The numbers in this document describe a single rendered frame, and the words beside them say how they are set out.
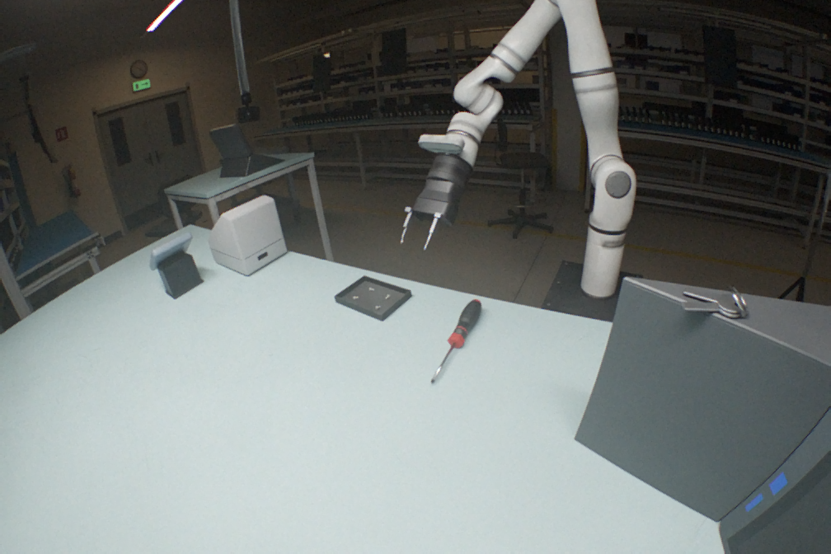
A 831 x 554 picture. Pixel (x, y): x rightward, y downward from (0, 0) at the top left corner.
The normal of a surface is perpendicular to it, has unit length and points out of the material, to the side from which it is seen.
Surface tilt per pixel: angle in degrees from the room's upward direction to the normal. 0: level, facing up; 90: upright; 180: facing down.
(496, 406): 0
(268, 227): 90
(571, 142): 90
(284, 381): 0
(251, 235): 90
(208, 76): 90
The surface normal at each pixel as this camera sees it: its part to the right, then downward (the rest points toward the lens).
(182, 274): 0.86, 0.14
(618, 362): -0.79, 0.33
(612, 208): -0.29, 0.48
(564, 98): -0.51, 0.41
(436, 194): -0.46, -0.40
